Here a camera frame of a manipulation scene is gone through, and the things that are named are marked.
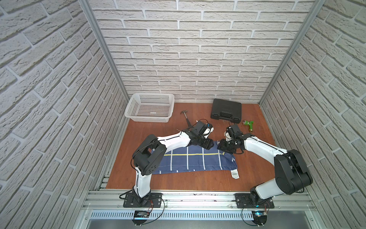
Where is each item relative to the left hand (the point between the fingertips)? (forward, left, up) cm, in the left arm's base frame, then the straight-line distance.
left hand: (212, 142), depth 88 cm
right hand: (-2, -6, -4) cm, 8 cm away
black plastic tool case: (+29, -12, 0) cm, 31 cm away
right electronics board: (-39, -21, -8) cm, 45 cm away
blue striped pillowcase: (-8, +10, -6) cm, 14 cm away
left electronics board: (-37, +40, -8) cm, 54 cm away
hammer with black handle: (+31, +18, -7) cm, 37 cm away
